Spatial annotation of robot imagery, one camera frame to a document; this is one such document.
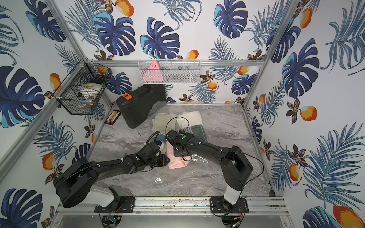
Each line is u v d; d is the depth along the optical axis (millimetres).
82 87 782
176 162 857
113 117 1102
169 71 1008
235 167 449
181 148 605
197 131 1039
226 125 1087
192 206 758
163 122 1065
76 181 435
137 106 939
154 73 894
